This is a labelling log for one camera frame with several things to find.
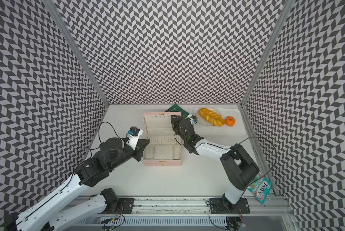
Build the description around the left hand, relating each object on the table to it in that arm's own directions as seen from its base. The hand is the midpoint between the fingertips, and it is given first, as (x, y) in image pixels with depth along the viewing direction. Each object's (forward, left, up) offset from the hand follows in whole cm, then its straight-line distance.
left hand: (147, 142), depth 68 cm
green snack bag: (+45, -12, -24) cm, 53 cm away
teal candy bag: (-15, -59, -25) cm, 66 cm away
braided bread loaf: (+33, -39, -21) cm, 55 cm away
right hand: (+20, -10, -5) cm, 22 cm away
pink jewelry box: (+6, -6, -19) cm, 21 cm away
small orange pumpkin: (+29, -51, -21) cm, 62 cm away
